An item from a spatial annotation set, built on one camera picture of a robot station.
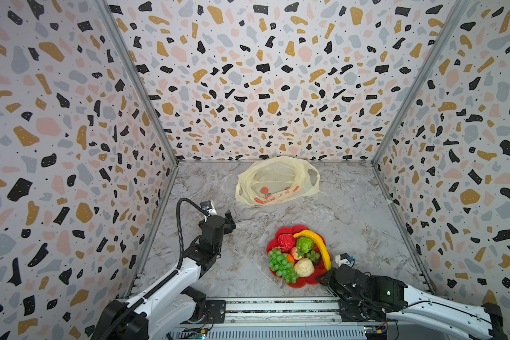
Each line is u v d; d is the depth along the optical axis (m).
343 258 0.76
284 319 0.73
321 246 0.83
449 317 0.51
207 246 0.63
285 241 0.85
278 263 0.77
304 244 0.84
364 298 0.58
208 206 0.72
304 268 0.78
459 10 0.72
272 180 1.14
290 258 0.81
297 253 0.80
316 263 0.81
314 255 0.82
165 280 0.49
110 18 0.71
